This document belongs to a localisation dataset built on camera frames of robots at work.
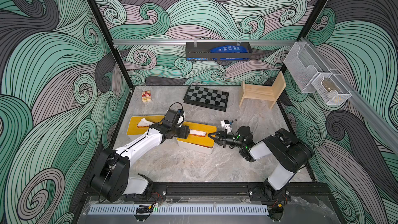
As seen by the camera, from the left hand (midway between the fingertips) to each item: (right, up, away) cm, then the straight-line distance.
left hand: (185, 128), depth 86 cm
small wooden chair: (+56, +21, +16) cm, 61 cm away
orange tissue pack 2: (+7, -2, -1) cm, 7 cm away
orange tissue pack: (-23, +4, -2) cm, 24 cm away
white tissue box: (+10, -10, -5) cm, 15 cm away
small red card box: (-31, +19, +28) cm, 46 cm away
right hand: (+13, -3, -5) cm, 14 cm away
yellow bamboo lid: (+11, -6, -5) cm, 13 cm away
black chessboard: (+14, +17, +23) cm, 32 cm away
